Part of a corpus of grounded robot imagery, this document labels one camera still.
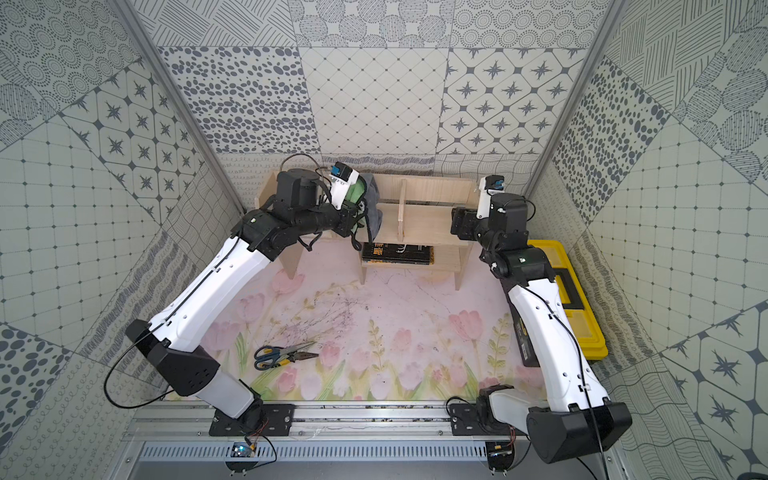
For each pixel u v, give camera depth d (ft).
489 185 1.91
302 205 1.71
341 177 1.91
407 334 2.91
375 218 2.30
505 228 1.63
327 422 2.46
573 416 1.20
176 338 1.34
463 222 2.05
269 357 2.74
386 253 2.96
